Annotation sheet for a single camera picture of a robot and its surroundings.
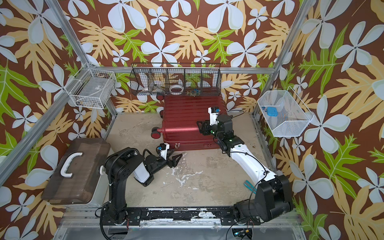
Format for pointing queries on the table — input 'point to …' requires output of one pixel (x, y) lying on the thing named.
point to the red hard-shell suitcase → (181, 114)
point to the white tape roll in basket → (178, 86)
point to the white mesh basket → (286, 115)
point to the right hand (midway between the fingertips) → (200, 122)
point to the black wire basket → (175, 79)
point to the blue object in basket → (272, 111)
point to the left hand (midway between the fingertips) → (179, 150)
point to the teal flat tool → (250, 186)
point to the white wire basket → (93, 88)
